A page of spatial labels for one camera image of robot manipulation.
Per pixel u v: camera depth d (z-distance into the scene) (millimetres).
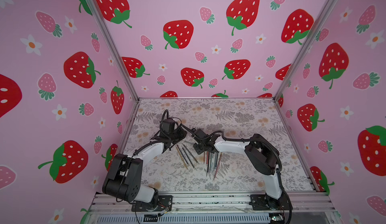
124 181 433
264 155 507
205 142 725
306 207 733
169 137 682
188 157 903
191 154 912
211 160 882
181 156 903
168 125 701
